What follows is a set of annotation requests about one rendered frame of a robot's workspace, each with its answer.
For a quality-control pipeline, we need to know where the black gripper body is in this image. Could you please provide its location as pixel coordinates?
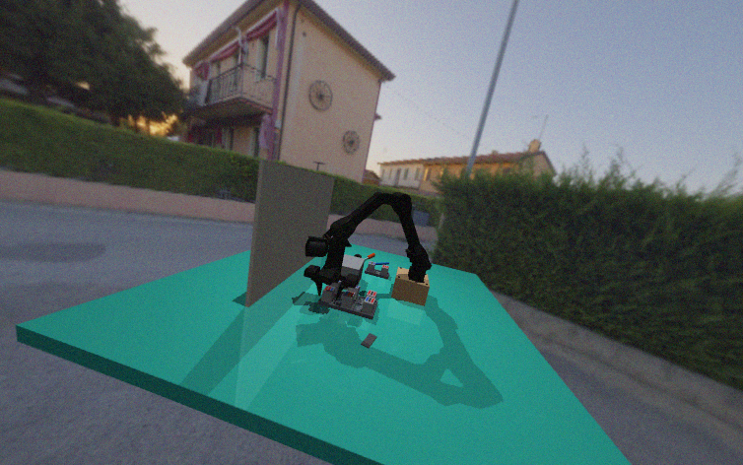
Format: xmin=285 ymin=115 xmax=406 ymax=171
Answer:
xmin=304 ymin=257 xmax=359 ymax=288

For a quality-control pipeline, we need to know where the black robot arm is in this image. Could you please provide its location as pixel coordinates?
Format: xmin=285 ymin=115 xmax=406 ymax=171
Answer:
xmin=305 ymin=192 xmax=432 ymax=285

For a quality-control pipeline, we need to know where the grey wall panel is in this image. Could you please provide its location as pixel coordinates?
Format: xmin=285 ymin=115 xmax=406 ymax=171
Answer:
xmin=245 ymin=160 xmax=335 ymax=307

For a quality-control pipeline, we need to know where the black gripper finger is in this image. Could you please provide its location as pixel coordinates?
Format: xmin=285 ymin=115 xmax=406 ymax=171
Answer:
xmin=311 ymin=278 xmax=322 ymax=296
xmin=336 ymin=282 xmax=348 ymax=300

